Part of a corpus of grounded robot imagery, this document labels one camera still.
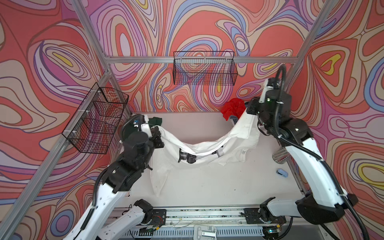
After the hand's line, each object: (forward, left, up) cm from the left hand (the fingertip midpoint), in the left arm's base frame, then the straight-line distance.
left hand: (162, 125), depth 64 cm
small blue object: (-8, -65, -33) cm, 73 cm away
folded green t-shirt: (+32, +15, -34) cm, 49 cm away
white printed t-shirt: (-1, -35, -17) cm, 39 cm away
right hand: (+9, -39, +6) cm, 40 cm away
